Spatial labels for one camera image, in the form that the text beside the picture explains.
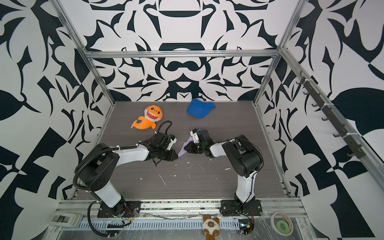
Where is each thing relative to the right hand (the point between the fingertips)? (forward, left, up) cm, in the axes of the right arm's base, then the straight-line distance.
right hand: (185, 147), depth 94 cm
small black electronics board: (-41, -29, -4) cm, 51 cm away
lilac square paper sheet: (-2, +2, 0) cm, 3 cm away
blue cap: (+31, -9, +2) cm, 32 cm away
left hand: (-5, +4, +1) cm, 6 cm away
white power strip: (-37, +54, +2) cm, 66 cm away
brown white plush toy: (-41, -12, +1) cm, 42 cm away
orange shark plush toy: (+21, +22, +7) cm, 31 cm away
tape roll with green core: (-39, -45, -2) cm, 60 cm away
